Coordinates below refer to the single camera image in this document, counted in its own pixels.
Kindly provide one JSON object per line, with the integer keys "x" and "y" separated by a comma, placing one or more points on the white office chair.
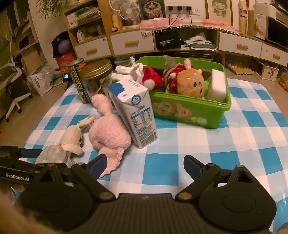
{"x": 13, "y": 83}

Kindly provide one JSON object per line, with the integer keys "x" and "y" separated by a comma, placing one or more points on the white desk fan front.
{"x": 130, "y": 11}

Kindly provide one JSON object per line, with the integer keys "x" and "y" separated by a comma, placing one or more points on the gold lid cookie jar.
{"x": 96, "y": 77}

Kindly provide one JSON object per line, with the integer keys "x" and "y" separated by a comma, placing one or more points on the green plastic storage bin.
{"x": 204, "y": 112}

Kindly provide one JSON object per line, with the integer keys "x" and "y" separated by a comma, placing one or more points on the black handbag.
{"x": 167, "y": 40}

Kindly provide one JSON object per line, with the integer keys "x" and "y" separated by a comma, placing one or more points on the brown deer plush toy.
{"x": 185, "y": 80}

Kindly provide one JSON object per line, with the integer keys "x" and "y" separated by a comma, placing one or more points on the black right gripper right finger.
{"x": 227, "y": 199}

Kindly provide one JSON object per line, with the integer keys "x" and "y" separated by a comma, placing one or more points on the wooden white tv cabinet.
{"x": 135, "y": 41}

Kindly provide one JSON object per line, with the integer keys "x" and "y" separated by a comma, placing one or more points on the framed cartoon girl picture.
{"x": 219, "y": 10}

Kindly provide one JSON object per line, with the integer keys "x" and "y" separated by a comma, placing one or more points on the white blue milk carton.
{"x": 132, "y": 102}

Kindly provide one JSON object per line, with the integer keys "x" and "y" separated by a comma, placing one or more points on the white sponge block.
{"x": 217, "y": 86}

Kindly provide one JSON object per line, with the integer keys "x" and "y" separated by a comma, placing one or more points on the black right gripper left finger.
{"x": 64, "y": 198}

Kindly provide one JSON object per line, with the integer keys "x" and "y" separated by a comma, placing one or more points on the grey green rag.
{"x": 169, "y": 62}

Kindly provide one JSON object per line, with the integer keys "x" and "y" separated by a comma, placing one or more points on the framed cat picture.
{"x": 151, "y": 9}

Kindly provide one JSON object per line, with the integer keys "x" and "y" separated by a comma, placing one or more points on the purple ball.
{"x": 65, "y": 47}

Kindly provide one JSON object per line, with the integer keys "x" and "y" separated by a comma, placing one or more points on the pink cloth runner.
{"x": 161, "y": 24}

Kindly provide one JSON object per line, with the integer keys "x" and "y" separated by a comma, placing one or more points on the white desk fan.
{"x": 116, "y": 4}
{"x": 130, "y": 11}

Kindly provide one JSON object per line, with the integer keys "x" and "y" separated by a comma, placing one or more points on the blue white checkered tablecloth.
{"x": 252, "y": 133}

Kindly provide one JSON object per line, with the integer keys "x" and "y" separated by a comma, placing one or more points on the white desk fan rear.
{"x": 116, "y": 4}

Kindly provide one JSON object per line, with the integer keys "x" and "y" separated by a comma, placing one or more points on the egg tray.
{"x": 238, "y": 68}

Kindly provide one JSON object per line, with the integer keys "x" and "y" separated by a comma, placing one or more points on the pink plush rabbit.
{"x": 108, "y": 134}

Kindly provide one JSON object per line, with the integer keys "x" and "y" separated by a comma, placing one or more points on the white storage crate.
{"x": 266, "y": 70}

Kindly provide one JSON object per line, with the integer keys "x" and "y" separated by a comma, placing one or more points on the black microwave oven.
{"x": 276, "y": 32}

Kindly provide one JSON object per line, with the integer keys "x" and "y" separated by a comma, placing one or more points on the red santa hat plush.
{"x": 150, "y": 79}

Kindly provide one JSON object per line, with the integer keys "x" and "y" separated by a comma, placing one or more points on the beige plush bunny doll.
{"x": 70, "y": 144}

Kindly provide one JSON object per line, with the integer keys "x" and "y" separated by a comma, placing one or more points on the yellow black tin can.
{"x": 74, "y": 68}

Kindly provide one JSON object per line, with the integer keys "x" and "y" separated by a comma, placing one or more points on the bag of oranges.
{"x": 283, "y": 81}

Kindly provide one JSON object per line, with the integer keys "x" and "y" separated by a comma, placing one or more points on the potted green plant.
{"x": 47, "y": 8}

